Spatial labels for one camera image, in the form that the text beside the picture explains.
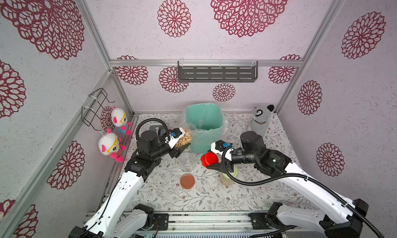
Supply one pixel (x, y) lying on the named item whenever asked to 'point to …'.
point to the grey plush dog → (261, 114)
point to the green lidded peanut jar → (226, 180)
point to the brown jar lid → (187, 181)
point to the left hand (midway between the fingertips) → (183, 137)
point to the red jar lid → (208, 159)
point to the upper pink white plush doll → (119, 118)
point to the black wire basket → (91, 112)
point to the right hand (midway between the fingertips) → (208, 156)
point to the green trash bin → (207, 121)
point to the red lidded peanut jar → (187, 139)
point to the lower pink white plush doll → (108, 145)
